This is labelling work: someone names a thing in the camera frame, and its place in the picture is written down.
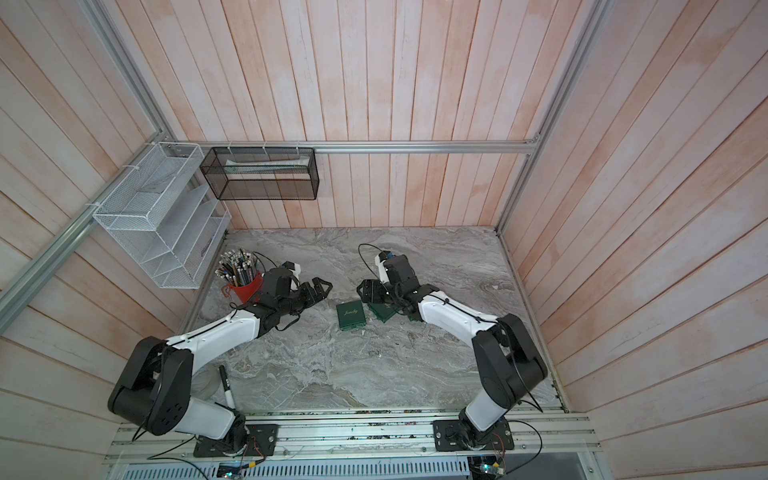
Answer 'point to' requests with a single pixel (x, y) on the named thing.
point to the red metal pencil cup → (247, 291)
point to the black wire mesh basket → (262, 173)
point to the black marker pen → (226, 386)
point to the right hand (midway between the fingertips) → (367, 288)
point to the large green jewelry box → (383, 310)
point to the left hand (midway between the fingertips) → (324, 294)
